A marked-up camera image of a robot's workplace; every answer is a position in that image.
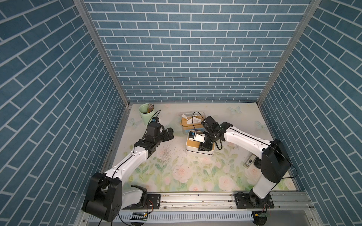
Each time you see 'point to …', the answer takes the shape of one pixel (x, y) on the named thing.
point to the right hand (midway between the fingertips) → (201, 144)
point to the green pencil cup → (145, 116)
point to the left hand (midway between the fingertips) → (170, 131)
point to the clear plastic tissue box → (192, 121)
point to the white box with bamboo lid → (196, 156)
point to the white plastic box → (192, 146)
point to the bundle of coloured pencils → (151, 107)
